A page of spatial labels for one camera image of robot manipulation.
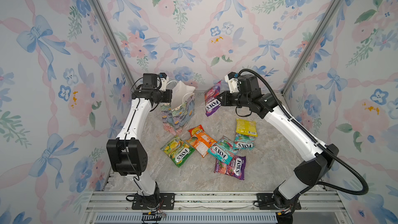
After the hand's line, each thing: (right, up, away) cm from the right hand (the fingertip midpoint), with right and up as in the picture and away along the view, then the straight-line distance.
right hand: (216, 95), depth 74 cm
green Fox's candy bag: (-21, -30, +14) cm, 39 cm away
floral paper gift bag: (-20, -9, +6) cm, 23 cm away
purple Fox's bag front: (+11, -37, +8) cm, 40 cm away
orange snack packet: (-8, -25, +18) cm, 32 cm away
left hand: (-24, +2, +11) cm, 26 cm away
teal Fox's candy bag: (+17, -26, +16) cm, 35 cm away
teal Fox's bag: (+5, -29, +12) cm, 32 cm away
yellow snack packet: (+20, -18, +22) cm, 35 cm away
